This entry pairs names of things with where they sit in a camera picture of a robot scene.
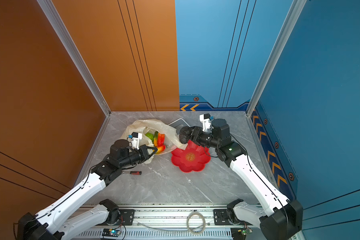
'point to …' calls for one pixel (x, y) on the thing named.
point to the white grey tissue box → (178, 124)
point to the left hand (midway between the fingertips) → (158, 148)
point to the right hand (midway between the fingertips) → (182, 133)
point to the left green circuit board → (111, 232)
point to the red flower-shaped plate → (194, 157)
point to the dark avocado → (184, 133)
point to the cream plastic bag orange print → (157, 137)
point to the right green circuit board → (240, 233)
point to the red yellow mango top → (161, 139)
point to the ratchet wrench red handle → (133, 172)
